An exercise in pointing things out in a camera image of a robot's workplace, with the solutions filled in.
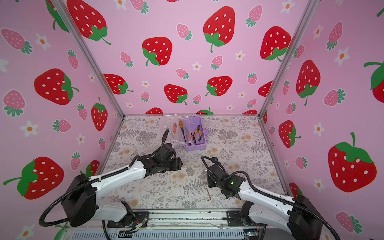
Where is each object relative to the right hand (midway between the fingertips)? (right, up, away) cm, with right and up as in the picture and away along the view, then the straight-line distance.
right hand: (208, 175), depth 83 cm
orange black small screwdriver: (-23, +27, +21) cm, 41 cm away
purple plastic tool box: (-13, +25, +27) cm, 39 cm away
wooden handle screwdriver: (-18, +29, +21) cm, 40 cm away
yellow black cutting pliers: (-6, +26, +28) cm, 39 cm away
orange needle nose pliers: (-12, +22, +24) cm, 35 cm away
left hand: (-16, +7, +1) cm, 18 cm away
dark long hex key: (+1, -11, -1) cm, 11 cm away
